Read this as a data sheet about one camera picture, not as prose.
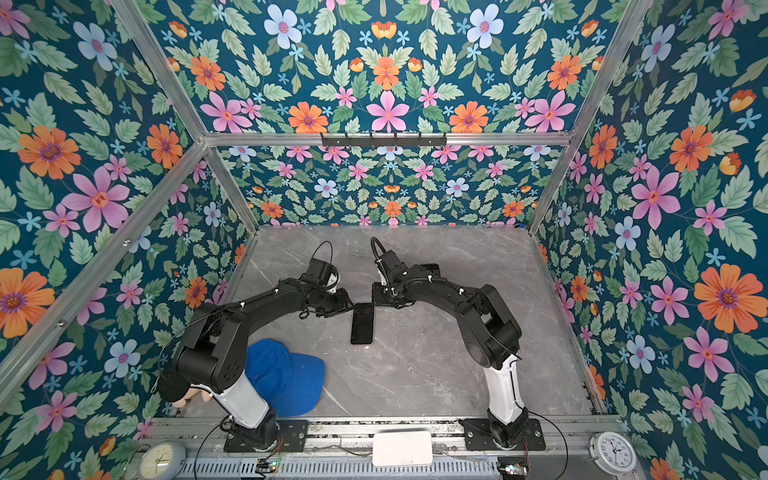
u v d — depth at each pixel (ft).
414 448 2.22
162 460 2.22
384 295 2.69
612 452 2.25
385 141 3.06
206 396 2.56
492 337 1.67
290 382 2.59
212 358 1.53
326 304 2.63
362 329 2.96
